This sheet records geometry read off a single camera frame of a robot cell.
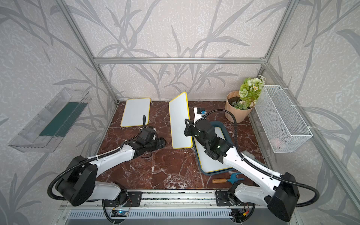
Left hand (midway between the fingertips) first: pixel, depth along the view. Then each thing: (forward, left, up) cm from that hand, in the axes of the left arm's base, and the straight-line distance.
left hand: (163, 143), depth 89 cm
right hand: (+2, -14, +23) cm, 27 cm away
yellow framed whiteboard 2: (+34, +29, -8) cm, 45 cm away
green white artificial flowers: (+25, -55, +24) cm, 65 cm away
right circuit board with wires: (-37, -42, -8) cm, 57 cm away
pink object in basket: (-7, -62, +17) cm, 65 cm away
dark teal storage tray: (+17, -44, -4) cm, 47 cm away
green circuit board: (-36, +19, -7) cm, 41 cm away
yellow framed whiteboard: (+6, -11, +25) cm, 28 cm away
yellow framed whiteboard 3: (-13, -29, -3) cm, 32 cm away
